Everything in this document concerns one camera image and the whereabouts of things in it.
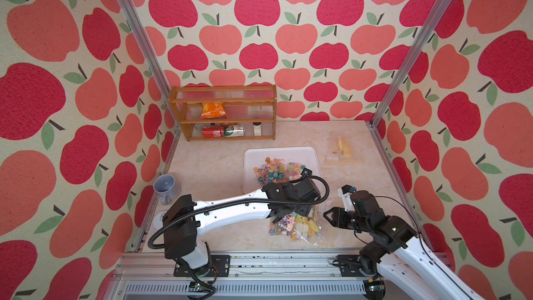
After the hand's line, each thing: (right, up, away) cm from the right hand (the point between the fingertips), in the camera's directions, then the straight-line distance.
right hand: (328, 219), depth 77 cm
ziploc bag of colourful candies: (+16, +22, +28) cm, 39 cm away
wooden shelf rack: (-45, +46, +43) cm, 77 cm away
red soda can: (-52, +35, +31) cm, 70 cm away
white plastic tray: (-30, +21, +29) cm, 47 cm away
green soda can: (-41, +35, +31) cm, 62 cm away
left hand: (-9, +6, -2) cm, 11 cm away
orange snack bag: (-50, +45, +25) cm, 72 cm away
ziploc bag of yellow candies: (-7, -4, +2) cm, 9 cm away
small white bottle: (-28, +36, +31) cm, 55 cm away
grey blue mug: (-66, +10, +11) cm, 68 cm away
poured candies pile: (-18, +15, +21) cm, 32 cm away
